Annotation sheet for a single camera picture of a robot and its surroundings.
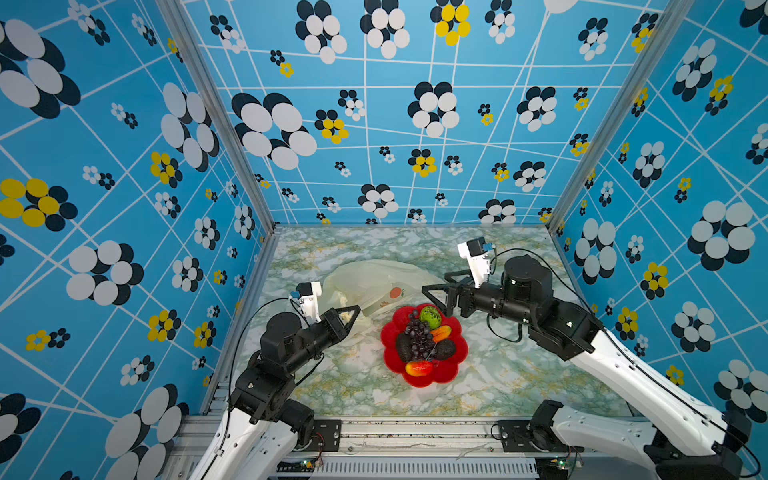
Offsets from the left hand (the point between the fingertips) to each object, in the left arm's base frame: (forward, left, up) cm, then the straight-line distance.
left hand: (363, 309), depth 66 cm
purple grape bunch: (+3, -14, -20) cm, 25 cm away
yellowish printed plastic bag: (+17, 0, -17) cm, 24 cm away
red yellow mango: (-5, -14, -23) cm, 27 cm away
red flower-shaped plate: (-5, -20, -24) cm, 32 cm away
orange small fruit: (+5, -21, -23) cm, 32 cm away
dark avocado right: (0, -21, -22) cm, 31 cm away
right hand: (+3, -16, +6) cm, 17 cm away
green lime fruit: (+9, -18, -20) cm, 29 cm away
